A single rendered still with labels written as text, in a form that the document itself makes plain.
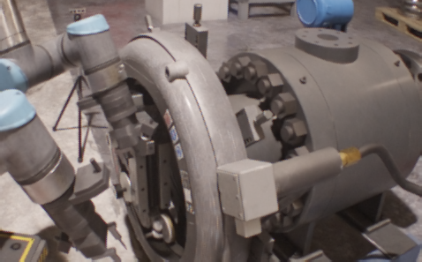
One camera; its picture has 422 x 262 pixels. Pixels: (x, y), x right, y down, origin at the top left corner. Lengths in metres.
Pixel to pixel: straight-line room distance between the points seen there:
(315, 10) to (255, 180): 0.91
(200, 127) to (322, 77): 0.47
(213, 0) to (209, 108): 4.24
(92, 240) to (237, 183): 0.33
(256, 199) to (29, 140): 0.49
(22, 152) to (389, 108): 1.13
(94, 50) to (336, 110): 0.68
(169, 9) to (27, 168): 4.50
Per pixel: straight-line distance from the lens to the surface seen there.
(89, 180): 0.74
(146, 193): 1.45
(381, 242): 1.77
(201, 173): 1.06
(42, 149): 0.70
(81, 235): 0.80
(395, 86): 1.58
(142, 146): 1.28
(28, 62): 1.08
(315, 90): 1.36
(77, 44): 1.09
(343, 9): 1.81
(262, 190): 0.99
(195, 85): 1.10
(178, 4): 5.16
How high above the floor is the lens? 1.34
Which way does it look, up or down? 26 degrees down
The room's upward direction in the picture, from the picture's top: 2 degrees clockwise
